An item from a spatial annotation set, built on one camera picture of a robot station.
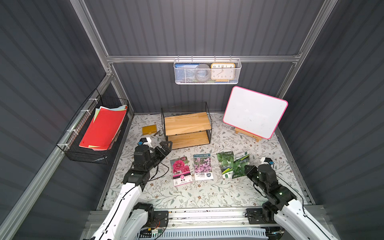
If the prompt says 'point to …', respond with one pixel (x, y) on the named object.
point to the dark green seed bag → (240, 160)
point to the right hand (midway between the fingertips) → (247, 165)
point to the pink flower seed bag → (181, 171)
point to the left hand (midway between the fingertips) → (166, 146)
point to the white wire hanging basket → (190, 78)
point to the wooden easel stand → (238, 131)
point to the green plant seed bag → (227, 160)
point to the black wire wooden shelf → (187, 125)
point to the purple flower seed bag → (202, 166)
